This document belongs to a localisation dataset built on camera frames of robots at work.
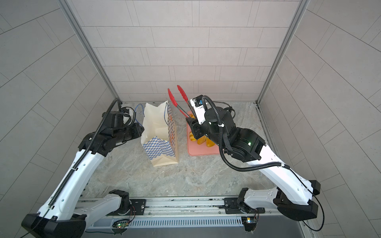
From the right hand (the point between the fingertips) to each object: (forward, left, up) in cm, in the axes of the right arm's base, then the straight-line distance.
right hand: (190, 117), depth 57 cm
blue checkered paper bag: (+10, +19, -25) cm, 33 cm away
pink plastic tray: (+7, -1, -39) cm, 40 cm away
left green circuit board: (-29, +33, -36) cm, 56 cm away
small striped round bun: (+14, +1, -36) cm, 39 cm away
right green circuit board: (-30, -25, -42) cm, 58 cm away
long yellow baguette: (+11, -5, -36) cm, 38 cm away
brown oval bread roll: (+7, -9, -33) cm, 35 cm away
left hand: (+7, +21, -14) cm, 26 cm away
